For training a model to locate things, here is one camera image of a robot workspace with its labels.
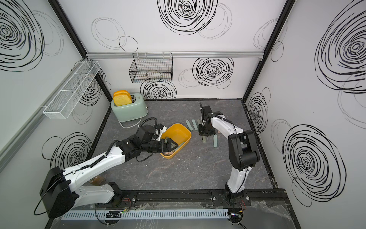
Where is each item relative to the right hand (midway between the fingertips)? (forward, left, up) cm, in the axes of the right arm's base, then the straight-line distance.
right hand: (203, 134), depth 92 cm
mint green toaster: (+15, +46, +6) cm, 49 cm away
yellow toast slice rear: (+19, +55, +17) cm, 60 cm away
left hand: (-15, +17, +11) cm, 26 cm away
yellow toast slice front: (+17, +55, +15) cm, 59 cm away
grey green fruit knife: (+11, +5, -6) cm, 14 cm away
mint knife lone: (-1, -8, -6) cm, 10 cm away
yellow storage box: (+2, +16, -5) cm, 16 cm away
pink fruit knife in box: (-12, +22, -4) cm, 26 cm away
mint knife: (+11, +9, -6) cm, 16 cm away
